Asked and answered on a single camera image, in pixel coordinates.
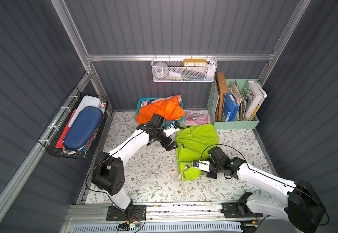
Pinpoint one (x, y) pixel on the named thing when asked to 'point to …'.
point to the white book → (256, 95)
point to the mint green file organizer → (239, 89)
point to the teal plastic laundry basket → (143, 100)
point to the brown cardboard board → (222, 88)
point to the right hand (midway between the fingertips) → (205, 165)
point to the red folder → (60, 143)
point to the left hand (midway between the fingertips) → (173, 140)
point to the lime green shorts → (194, 142)
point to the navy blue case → (82, 128)
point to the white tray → (86, 101)
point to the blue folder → (230, 108)
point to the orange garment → (169, 108)
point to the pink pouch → (196, 119)
